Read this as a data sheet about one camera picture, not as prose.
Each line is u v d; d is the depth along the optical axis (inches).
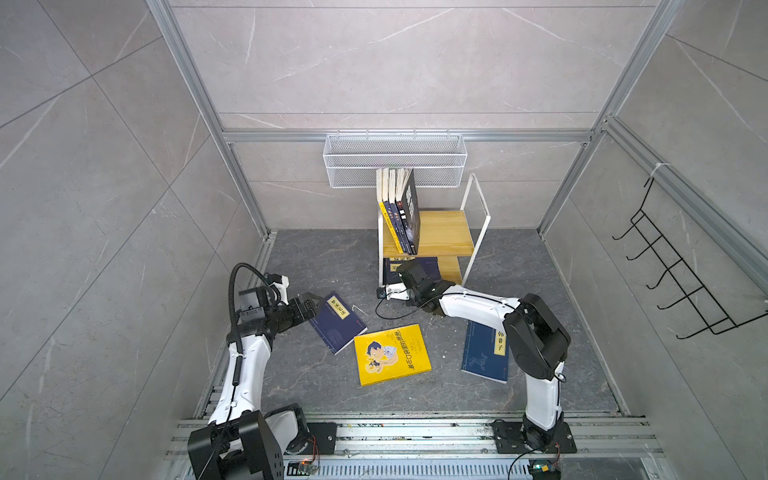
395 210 28.8
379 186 29.6
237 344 20.6
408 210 31.4
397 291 32.7
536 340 19.6
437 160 39.5
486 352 33.9
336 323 36.9
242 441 15.4
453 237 36.1
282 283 29.9
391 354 33.9
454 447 28.8
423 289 28.2
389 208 28.8
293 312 28.5
